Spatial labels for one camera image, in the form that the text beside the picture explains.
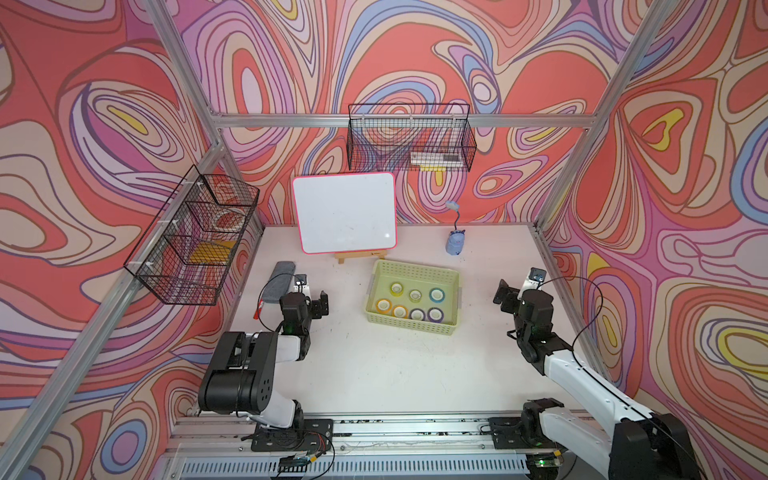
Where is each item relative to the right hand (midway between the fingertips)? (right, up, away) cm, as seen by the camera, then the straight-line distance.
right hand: (518, 291), depth 85 cm
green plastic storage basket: (-26, +3, +17) cm, 31 cm away
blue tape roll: (-21, -3, +14) cm, 25 cm away
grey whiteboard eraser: (-75, +1, +17) cm, 77 cm away
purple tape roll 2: (-23, -9, +9) cm, 26 cm away
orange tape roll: (-39, -6, +11) cm, 41 cm away
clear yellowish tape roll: (-29, -3, +14) cm, 32 cm away
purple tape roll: (-28, -9, +9) cm, 31 cm away
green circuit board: (-60, -39, -14) cm, 73 cm away
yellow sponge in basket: (-81, +11, -13) cm, 83 cm away
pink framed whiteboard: (-50, +24, +16) cm, 58 cm away
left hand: (-63, -2, +9) cm, 64 cm away
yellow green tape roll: (-35, -1, +16) cm, 38 cm away
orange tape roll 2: (-34, -8, +11) cm, 36 cm away
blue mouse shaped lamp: (-13, +15, +22) cm, 29 cm away
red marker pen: (-80, -8, +11) cm, 82 cm away
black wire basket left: (-89, +17, -3) cm, 91 cm away
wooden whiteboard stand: (-42, +11, +21) cm, 48 cm away
